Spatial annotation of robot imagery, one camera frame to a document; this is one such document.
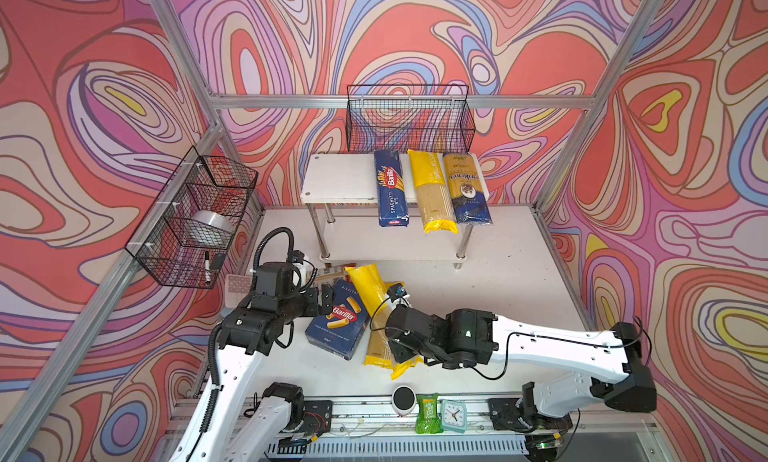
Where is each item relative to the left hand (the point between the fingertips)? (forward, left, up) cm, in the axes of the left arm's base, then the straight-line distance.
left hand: (321, 290), depth 73 cm
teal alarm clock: (-24, -33, -18) cm, 45 cm away
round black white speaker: (-21, -20, -16) cm, 34 cm away
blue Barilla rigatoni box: (-6, -4, -13) cm, 15 cm away
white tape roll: (+10, +26, +12) cm, 31 cm away
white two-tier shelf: (+22, -4, +13) cm, 26 cm away
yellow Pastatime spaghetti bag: (-2, -13, +2) cm, 13 cm away
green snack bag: (-25, -27, -21) cm, 42 cm away
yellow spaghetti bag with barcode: (-1, -13, 0) cm, 13 cm away
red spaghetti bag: (+5, -7, +1) cm, 8 cm away
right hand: (-12, -18, -3) cm, 22 cm away
